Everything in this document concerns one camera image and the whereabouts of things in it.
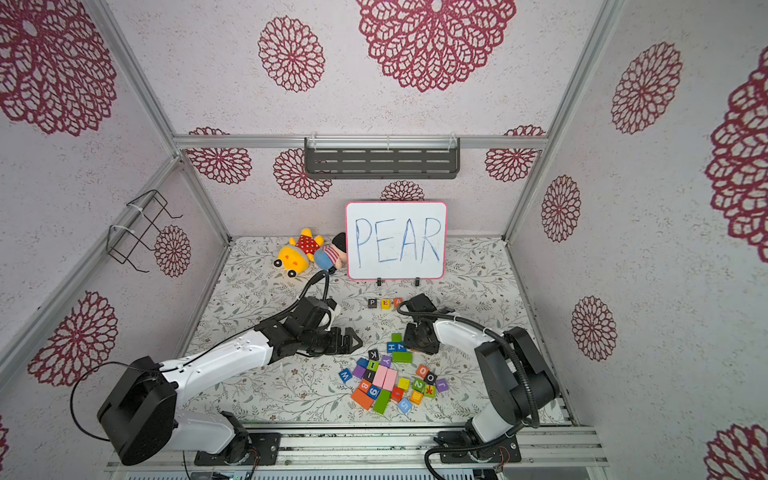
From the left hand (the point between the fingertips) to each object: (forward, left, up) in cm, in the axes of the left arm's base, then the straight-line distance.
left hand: (350, 347), depth 82 cm
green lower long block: (-12, -9, -8) cm, 17 cm away
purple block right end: (-8, -26, -8) cm, 28 cm away
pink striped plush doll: (+35, +9, -3) cm, 37 cm away
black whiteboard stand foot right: (+28, -21, -9) cm, 36 cm away
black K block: (+1, -6, -8) cm, 10 cm away
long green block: (0, -15, -9) cm, 17 cm away
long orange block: (-11, -3, -8) cm, 14 cm away
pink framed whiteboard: (+37, -13, +3) cm, 39 cm away
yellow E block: (+19, -10, -8) cm, 23 cm away
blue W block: (-5, +2, -8) cm, 10 cm away
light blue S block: (-13, -15, -7) cm, 21 cm away
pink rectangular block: (-6, -10, -7) cm, 13 cm away
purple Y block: (-1, -10, -8) cm, 13 cm away
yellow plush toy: (+34, +22, -2) cm, 41 cm away
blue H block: (+3, -13, -8) cm, 15 cm away
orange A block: (+20, -14, -8) cm, 25 cm away
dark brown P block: (+19, -5, -8) cm, 21 cm away
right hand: (+6, -17, -8) cm, 20 cm away
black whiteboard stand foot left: (+28, -7, -8) cm, 30 cm away
